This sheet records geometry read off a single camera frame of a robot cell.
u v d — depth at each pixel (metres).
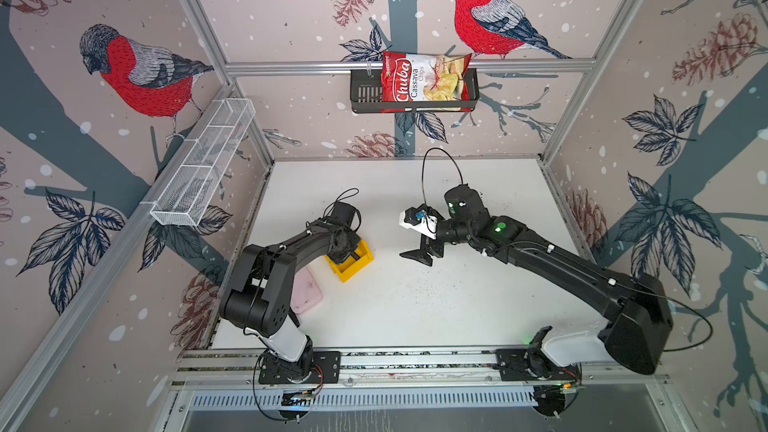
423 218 0.61
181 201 0.70
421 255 0.64
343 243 0.77
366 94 0.95
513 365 0.73
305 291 0.83
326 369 0.73
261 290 0.46
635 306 0.41
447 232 0.64
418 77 0.88
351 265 0.88
